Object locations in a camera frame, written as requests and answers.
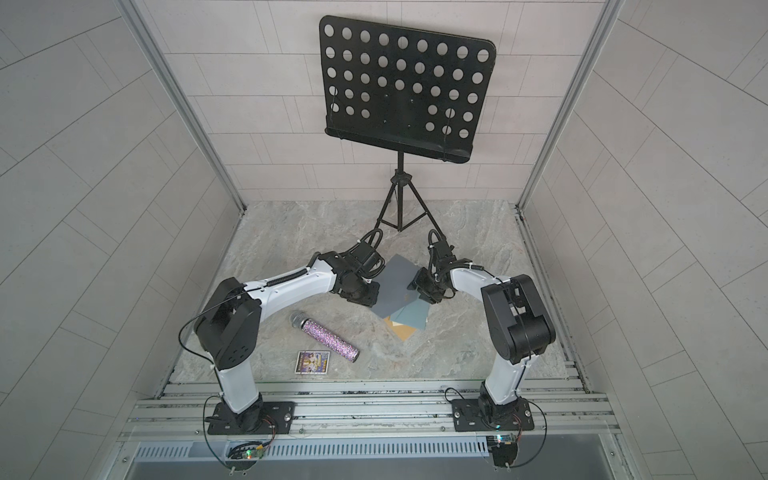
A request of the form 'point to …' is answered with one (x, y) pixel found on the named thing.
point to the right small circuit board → (504, 449)
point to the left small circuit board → (248, 450)
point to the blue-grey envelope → (414, 314)
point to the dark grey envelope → (394, 293)
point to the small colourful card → (313, 362)
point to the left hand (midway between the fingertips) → (379, 298)
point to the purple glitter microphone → (324, 337)
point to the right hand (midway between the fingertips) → (412, 287)
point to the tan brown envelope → (402, 331)
